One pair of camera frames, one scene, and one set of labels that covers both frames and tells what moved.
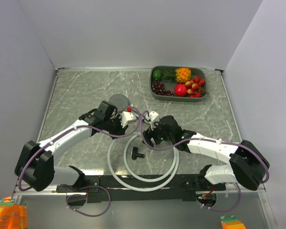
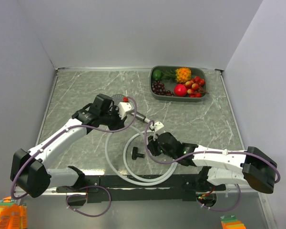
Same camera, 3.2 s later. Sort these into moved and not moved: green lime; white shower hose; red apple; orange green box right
Moved: white shower hose
Not moved: red apple; green lime; orange green box right
